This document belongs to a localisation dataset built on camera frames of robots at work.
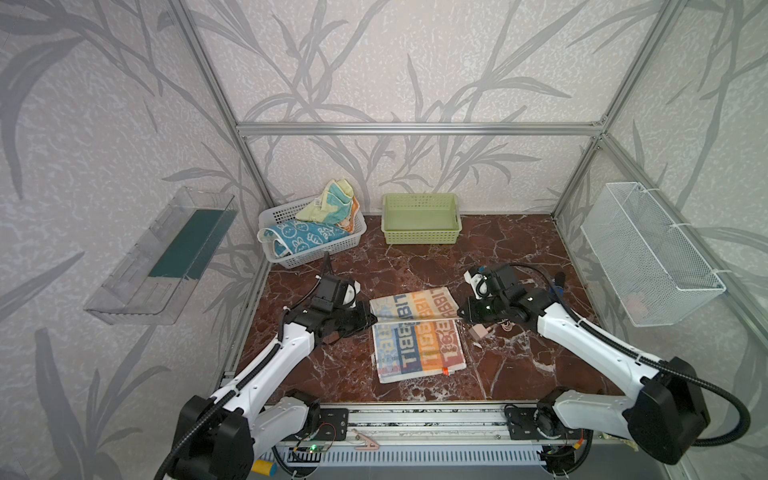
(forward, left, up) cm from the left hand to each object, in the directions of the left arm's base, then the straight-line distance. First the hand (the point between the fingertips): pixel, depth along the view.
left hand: (380, 310), depth 81 cm
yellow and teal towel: (+45, +20, -4) cm, 49 cm away
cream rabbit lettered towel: (-2, -10, -12) cm, 16 cm away
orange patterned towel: (+41, +16, -11) cm, 46 cm away
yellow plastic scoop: (-34, +24, -9) cm, 43 cm away
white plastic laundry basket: (+42, +39, -6) cm, 58 cm away
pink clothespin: (-30, +1, -11) cm, 32 cm away
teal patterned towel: (+27, +30, -1) cm, 41 cm away
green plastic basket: (+45, -13, -12) cm, 49 cm away
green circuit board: (-30, +15, -12) cm, 36 cm away
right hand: (+3, -22, 0) cm, 22 cm away
